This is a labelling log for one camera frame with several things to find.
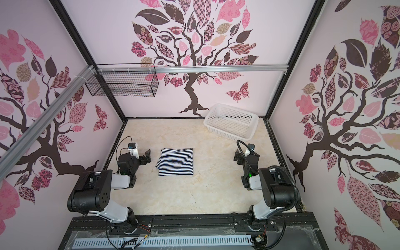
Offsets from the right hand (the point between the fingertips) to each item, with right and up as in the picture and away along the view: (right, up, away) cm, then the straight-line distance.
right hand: (246, 148), depth 93 cm
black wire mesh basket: (-68, +43, +2) cm, 80 cm away
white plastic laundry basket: (-5, +18, +25) cm, 31 cm away
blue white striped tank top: (-44, -9, +2) cm, 45 cm away
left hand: (-63, -2, +1) cm, 63 cm away
